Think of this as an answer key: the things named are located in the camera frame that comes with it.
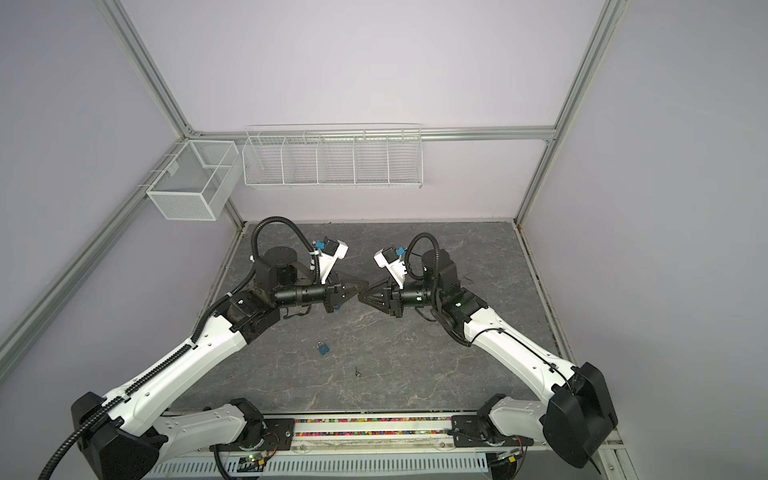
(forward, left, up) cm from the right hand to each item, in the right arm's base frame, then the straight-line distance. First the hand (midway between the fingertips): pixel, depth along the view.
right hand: (360, 299), depth 67 cm
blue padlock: (+13, +12, -27) cm, 33 cm away
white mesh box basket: (+44, +58, 0) cm, 73 cm away
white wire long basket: (+52, +13, +4) cm, 54 cm away
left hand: (+1, -1, +3) cm, 3 cm away
